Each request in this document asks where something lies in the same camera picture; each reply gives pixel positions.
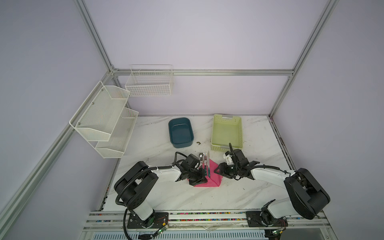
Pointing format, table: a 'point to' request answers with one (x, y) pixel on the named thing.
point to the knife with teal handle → (208, 164)
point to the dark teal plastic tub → (181, 132)
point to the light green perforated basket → (226, 130)
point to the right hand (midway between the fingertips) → (216, 171)
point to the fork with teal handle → (205, 161)
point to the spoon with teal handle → (201, 156)
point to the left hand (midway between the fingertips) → (207, 181)
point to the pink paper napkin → (215, 179)
